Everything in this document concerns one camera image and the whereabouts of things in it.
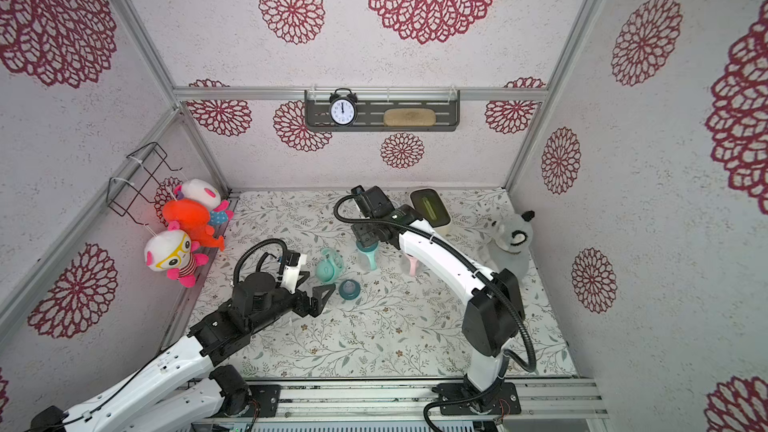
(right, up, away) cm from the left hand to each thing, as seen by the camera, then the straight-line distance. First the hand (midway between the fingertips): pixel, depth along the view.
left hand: (321, 282), depth 75 cm
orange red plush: (-40, +17, +13) cm, 45 cm away
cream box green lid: (+33, +21, +34) cm, 52 cm away
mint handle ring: (+12, +6, +13) cm, 19 cm away
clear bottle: (+9, +1, +24) cm, 26 cm away
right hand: (+12, +15, +8) cm, 21 cm away
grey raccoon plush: (+52, +7, +10) cm, 54 cm away
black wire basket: (-48, +22, -3) cm, 53 cm away
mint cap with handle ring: (-1, +1, +18) cm, 18 cm away
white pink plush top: (-42, +25, +19) cm, 52 cm away
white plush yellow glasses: (-40, +7, +5) cm, 41 cm away
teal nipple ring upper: (+5, -6, +16) cm, 18 cm away
